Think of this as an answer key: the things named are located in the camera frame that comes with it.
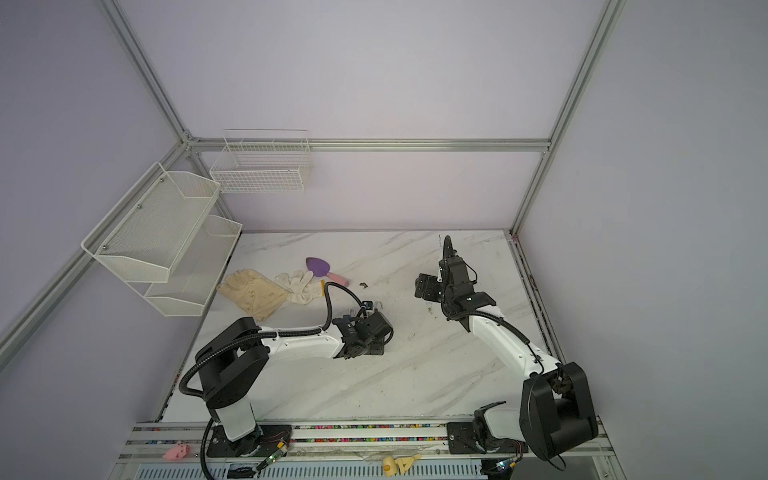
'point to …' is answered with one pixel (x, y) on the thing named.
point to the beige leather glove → (256, 293)
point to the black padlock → (368, 304)
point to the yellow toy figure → (391, 466)
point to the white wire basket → (263, 161)
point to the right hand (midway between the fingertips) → (427, 280)
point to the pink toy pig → (176, 452)
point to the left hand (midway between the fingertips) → (372, 342)
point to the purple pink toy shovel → (321, 268)
